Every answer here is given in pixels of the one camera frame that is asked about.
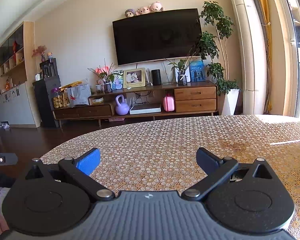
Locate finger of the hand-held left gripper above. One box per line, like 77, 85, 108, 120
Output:
0, 151, 18, 170

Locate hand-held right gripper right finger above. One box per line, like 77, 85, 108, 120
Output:
181, 147, 275, 202

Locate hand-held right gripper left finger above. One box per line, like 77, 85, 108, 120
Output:
25, 148, 115, 202

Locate white square planter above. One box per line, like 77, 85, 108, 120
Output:
221, 88, 240, 116

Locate purple kettlebell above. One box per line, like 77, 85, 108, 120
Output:
115, 94, 130, 116

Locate silver gift bag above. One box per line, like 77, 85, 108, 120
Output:
66, 84, 92, 107

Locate wooden television cabinet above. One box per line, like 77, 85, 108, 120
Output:
52, 80, 219, 128

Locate clear snack jar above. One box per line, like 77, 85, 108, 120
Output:
51, 87, 65, 109

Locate pink carry case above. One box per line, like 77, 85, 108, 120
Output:
163, 92, 175, 112

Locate black dispenser cabinet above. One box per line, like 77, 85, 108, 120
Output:
32, 58, 62, 128

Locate potted pink flowers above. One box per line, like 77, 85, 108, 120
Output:
87, 59, 123, 93

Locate flat white box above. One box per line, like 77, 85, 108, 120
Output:
129, 103, 162, 115

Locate gold snack packet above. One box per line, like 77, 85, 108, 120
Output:
60, 80, 82, 90

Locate dark vase with green plant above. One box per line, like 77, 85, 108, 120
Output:
166, 52, 190, 86

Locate small photo print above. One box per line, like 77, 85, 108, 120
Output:
112, 70, 124, 90

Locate blue picture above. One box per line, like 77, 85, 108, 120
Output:
190, 60, 206, 82

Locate black cylinder speaker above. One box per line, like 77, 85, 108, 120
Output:
151, 69, 162, 86

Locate cream standing air conditioner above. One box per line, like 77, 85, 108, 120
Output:
226, 0, 267, 108

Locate vase of pink blossoms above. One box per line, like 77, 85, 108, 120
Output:
32, 45, 47, 63

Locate tall green houseplant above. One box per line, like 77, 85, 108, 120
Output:
199, 1, 240, 95

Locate pink plush toy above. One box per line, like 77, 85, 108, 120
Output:
149, 1, 165, 13
135, 6, 151, 15

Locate yellow curtain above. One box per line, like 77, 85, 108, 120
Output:
254, 0, 273, 113

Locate cream photo frame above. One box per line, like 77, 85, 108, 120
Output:
123, 68, 146, 89

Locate black wall television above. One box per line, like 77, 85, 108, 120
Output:
112, 8, 202, 66

